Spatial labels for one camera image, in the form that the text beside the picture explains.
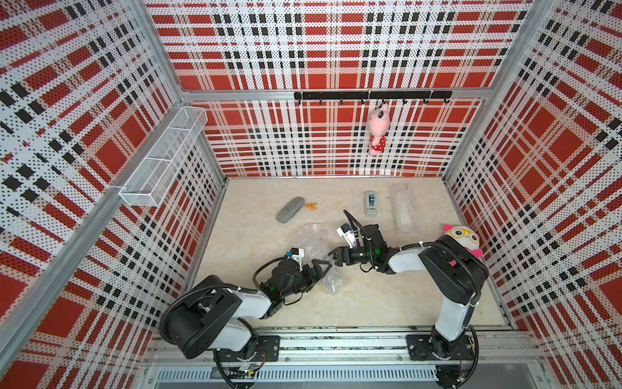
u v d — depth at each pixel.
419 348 0.74
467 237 0.91
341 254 0.80
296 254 0.82
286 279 0.68
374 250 0.75
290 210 1.06
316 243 0.89
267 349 0.74
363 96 0.88
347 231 0.85
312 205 1.10
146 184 0.69
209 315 0.44
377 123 0.91
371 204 1.08
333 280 0.80
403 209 1.04
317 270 0.76
